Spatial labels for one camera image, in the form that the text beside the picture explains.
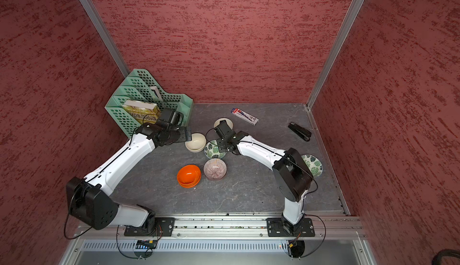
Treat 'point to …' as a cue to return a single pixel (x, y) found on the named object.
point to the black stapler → (304, 133)
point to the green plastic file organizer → (137, 86)
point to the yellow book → (142, 111)
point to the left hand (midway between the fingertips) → (181, 138)
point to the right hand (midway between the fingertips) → (225, 145)
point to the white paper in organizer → (155, 89)
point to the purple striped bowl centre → (215, 169)
